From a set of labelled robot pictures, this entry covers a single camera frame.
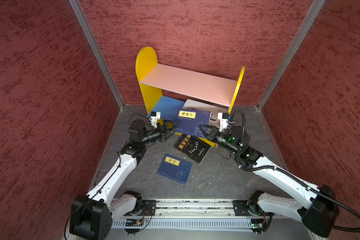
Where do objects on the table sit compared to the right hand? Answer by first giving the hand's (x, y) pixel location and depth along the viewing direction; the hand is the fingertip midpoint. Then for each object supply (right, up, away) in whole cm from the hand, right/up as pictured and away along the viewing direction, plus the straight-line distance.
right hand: (197, 129), depth 69 cm
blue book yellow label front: (-12, -25, +19) cm, 33 cm away
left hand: (-9, 0, +2) cm, 9 cm away
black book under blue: (-1, -13, +26) cm, 29 cm away
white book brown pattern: (+13, +11, +21) cm, 27 cm away
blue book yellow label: (-4, +5, +3) cm, 7 cm away
